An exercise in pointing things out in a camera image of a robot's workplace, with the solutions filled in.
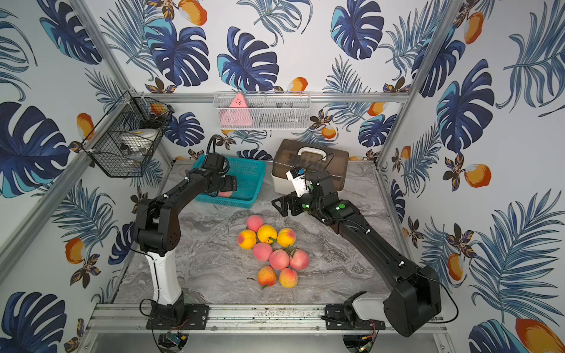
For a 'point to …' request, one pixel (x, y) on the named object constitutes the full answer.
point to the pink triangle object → (236, 118)
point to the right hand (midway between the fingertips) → (284, 196)
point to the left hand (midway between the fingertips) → (226, 181)
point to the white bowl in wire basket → (138, 141)
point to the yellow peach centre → (265, 232)
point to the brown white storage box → (312, 156)
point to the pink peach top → (254, 222)
